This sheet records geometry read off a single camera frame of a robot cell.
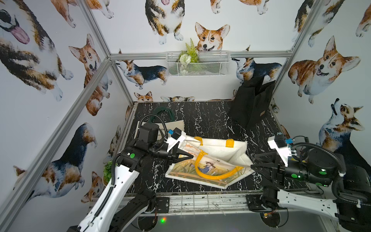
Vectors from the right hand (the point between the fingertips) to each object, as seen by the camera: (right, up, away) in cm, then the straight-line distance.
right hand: (253, 162), depth 50 cm
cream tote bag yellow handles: (-11, -3, +9) cm, 15 cm away
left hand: (-22, 0, +8) cm, 23 cm away
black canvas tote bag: (+14, +25, +38) cm, 47 cm away
